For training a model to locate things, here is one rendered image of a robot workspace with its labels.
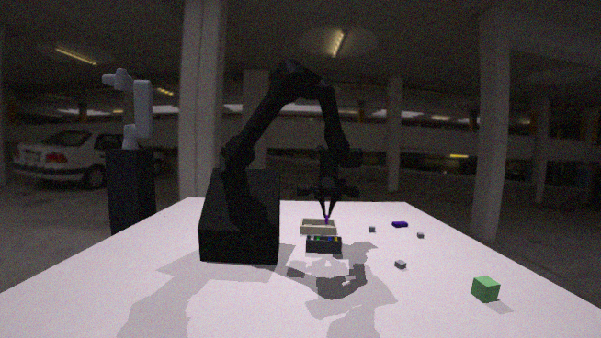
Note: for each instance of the small green cube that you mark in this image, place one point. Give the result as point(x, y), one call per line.
point(485, 289)

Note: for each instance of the beige shallow tray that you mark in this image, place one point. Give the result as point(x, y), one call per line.
point(313, 226)

